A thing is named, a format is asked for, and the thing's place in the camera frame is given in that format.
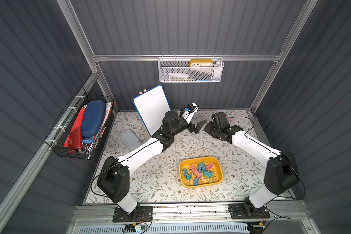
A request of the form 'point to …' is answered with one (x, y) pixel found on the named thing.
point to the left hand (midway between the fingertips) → (202, 115)
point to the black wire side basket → (78, 132)
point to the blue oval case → (93, 118)
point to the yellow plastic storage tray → (186, 163)
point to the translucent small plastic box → (130, 139)
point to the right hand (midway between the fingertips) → (209, 126)
